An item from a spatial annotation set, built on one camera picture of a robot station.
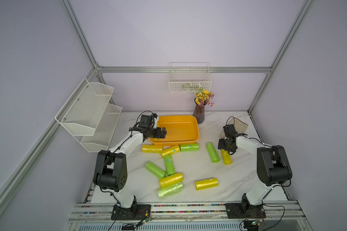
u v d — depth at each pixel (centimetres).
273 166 48
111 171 46
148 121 73
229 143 74
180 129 111
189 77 94
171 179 81
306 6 68
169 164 88
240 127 112
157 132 82
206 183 79
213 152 93
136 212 72
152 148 93
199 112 106
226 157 92
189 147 93
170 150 93
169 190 77
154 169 86
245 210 67
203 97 95
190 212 75
